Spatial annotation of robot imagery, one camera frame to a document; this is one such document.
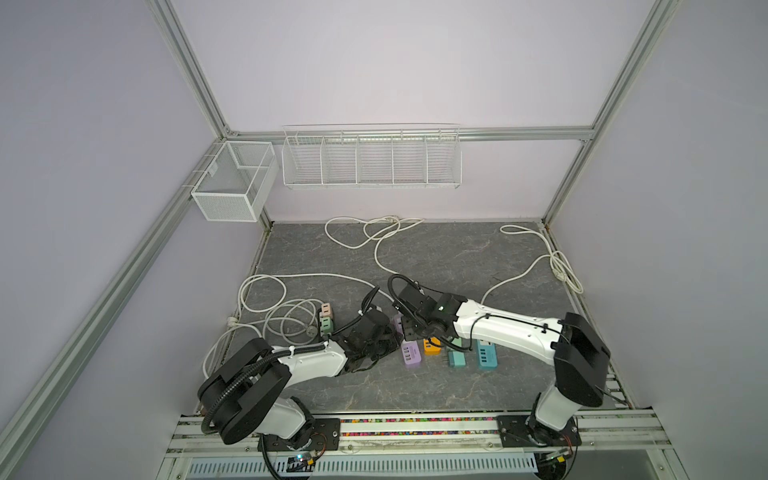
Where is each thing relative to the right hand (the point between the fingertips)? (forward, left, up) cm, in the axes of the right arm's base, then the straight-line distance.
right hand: (410, 330), depth 83 cm
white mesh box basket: (+45, +58, +18) cm, 75 cm away
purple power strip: (-3, 0, -5) cm, 6 cm away
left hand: (-2, +2, -5) cm, 6 cm away
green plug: (+2, +24, -1) cm, 24 cm away
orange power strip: (-4, -6, -4) cm, 8 cm away
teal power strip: (-5, -22, -5) cm, 23 cm away
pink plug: (+7, +25, -1) cm, 26 cm away
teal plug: (-6, -13, -6) cm, 16 cm away
